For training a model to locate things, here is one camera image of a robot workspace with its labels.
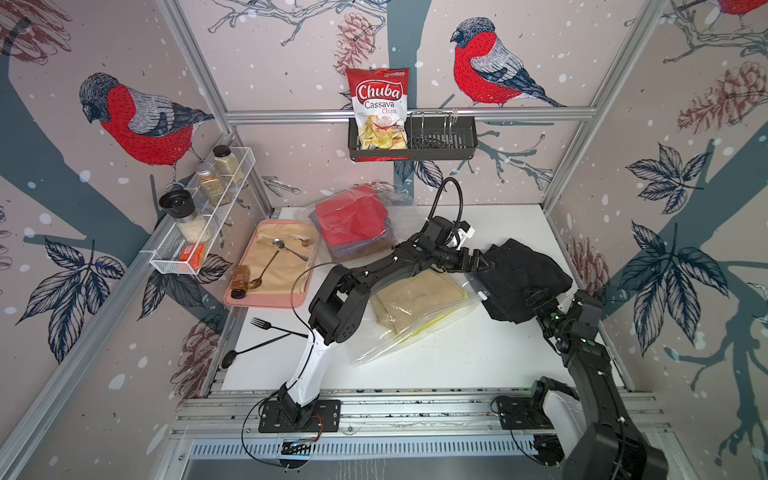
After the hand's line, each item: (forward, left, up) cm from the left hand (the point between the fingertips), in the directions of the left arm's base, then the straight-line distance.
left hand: (489, 264), depth 82 cm
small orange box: (-7, +72, +14) cm, 74 cm away
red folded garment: (+26, +42, -8) cm, 50 cm away
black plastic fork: (-11, +66, -19) cm, 69 cm away
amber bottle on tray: (+3, +77, -14) cm, 78 cm away
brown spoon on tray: (+3, +74, -17) cm, 76 cm away
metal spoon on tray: (+21, +70, -17) cm, 75 cm away
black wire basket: (+49, +15, +9) cm, 52 cm away
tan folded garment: (-3, +17, -11) cm, 20 cm away
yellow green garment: (-10, +15, -14) cm, 23 cm away
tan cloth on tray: (+15, +68, -19) cm, 73 cm away
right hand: (-5, -14, -9) cm, 17 cm away
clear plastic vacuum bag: (-17, +31, -14) cm, 37 cm away
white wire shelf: (-8, +79, +15) cm, 81 cm away
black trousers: (+5, -12, -12) cm, 18 cm away
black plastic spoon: (-20, +74, -19) cm, 79 cm away
